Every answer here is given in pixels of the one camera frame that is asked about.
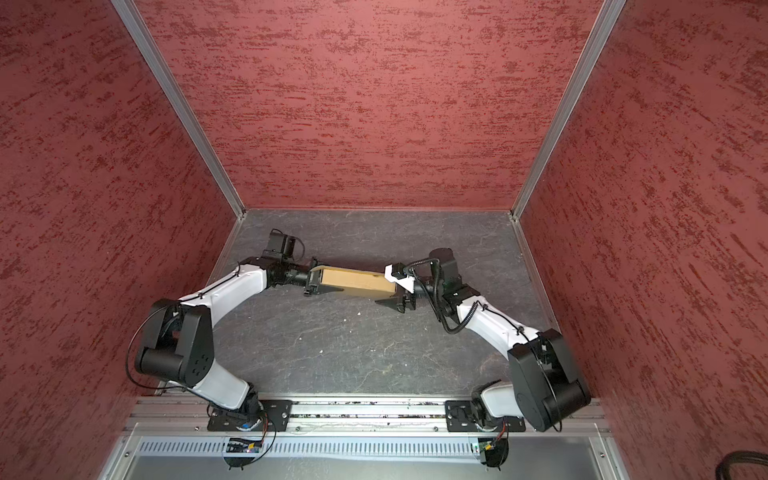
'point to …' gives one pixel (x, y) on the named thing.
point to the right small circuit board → (490, 446)
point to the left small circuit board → (237, 445)
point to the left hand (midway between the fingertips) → (344, 280)
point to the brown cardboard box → (356, 282)
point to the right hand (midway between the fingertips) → (378, 290)
